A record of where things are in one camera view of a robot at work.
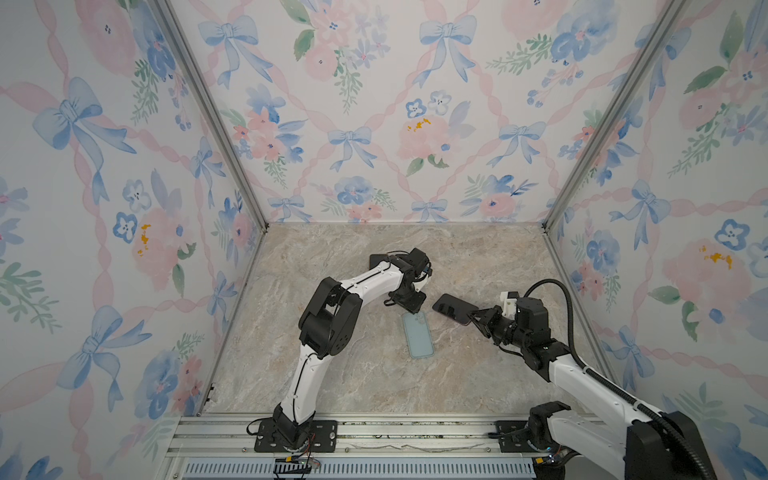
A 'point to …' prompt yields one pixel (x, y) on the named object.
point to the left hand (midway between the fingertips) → (415, 304)
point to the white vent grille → (365, 469)
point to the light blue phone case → (418, 334)
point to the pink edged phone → (454, 308)
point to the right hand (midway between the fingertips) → (466, 311)
